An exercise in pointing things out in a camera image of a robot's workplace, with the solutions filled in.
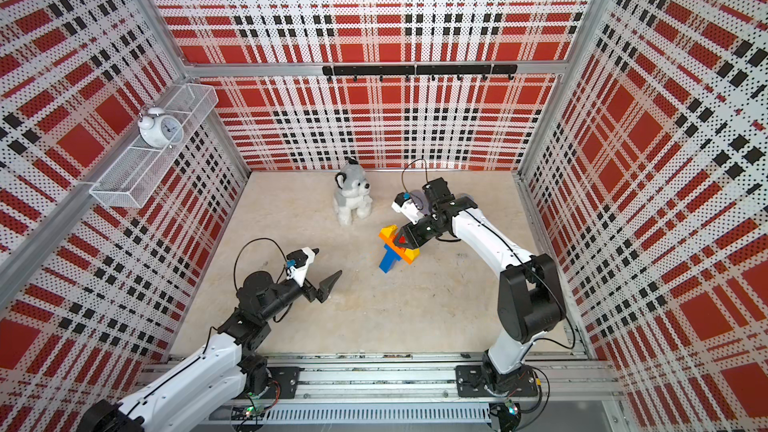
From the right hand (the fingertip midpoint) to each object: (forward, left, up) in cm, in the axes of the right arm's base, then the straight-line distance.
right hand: (406, 238), depth 84 cm
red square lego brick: (-2, +1, +3) cm, 4 cm away
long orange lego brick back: (-3, +2, -1) cm, 4 cm away
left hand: (-6, +20, 0) cm, 21 cm away
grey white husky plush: (+17, +17, -1) cm, 24 cm away
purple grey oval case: (+3, -4, +13) cm, 14 cm away
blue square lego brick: (-3, +5, -6) cm, 9 cm away
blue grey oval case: (-1, -12, +21) cm, 24 cm away
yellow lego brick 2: (-5, -2, 0) cm, 5 cm away
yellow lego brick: (+1, +5, +3) cm, 6 cm away
